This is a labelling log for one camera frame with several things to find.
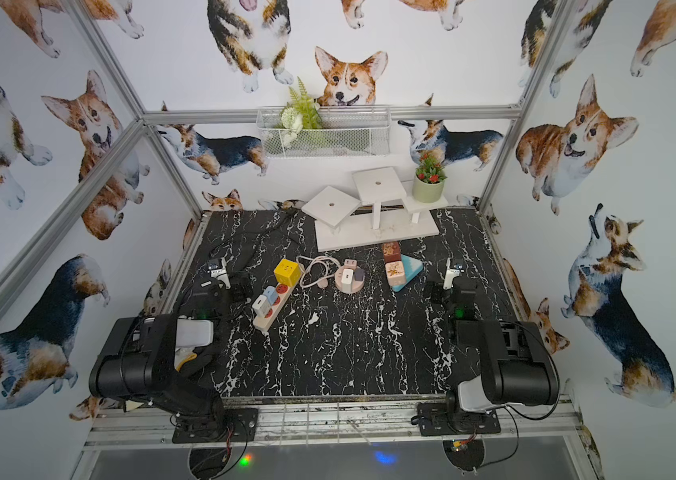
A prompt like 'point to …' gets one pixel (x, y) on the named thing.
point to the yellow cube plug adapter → (287, 272)
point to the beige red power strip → (284, 292)
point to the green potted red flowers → (428, 182)
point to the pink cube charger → (350, 264)
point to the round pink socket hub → (356, 284)
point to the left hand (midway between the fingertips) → (233, 269)
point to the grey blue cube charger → (359, 274)
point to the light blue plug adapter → (271, 294)
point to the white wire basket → (345, 132)
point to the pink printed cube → (395, 273)
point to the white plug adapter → (260, 306)
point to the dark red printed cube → (392, 251)
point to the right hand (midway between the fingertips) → (441, 272)
